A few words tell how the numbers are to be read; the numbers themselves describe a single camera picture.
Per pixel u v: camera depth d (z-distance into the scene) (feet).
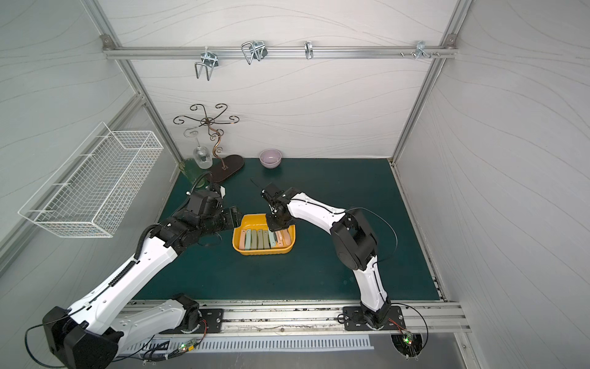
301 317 2.49
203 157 3.09
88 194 2.22
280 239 2.82
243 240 2.99
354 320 2.42
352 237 1.68
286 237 2.80
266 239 2.98
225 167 3.77
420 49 2.51
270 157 3.88
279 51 2.63
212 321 2.40
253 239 2.98
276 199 2.23
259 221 2.63
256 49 2.51
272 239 2.99
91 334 1.25
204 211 1.88
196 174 3.43
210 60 2.57
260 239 2.98
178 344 2.30
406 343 2.36
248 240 2.98
